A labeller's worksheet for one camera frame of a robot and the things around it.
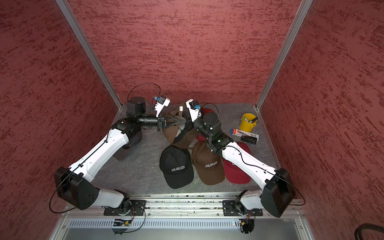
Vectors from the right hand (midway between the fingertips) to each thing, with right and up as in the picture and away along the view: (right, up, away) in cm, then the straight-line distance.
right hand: (182, 112), depth 71 cm
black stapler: (+44, -17, +27) cm, 54 cm away
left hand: (-2, -6, -4) cm, 7 cm away
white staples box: (+36, -13, +32) cm, 50 cm away
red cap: (+9, -11, -10) cm, 17 cm away
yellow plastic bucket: (+41, -7, +30) cm, 52 cm away
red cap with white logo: (+28, -34, +12) cm, 46 cm away
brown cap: (+15, -31, +12) cm, 36 cm away
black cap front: (-5, -28, +11) cm, 31 cm away
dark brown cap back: (-2, -12, +10) cm, 16 cm away
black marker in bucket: (+47, -3, +29) cm, 55 cm away
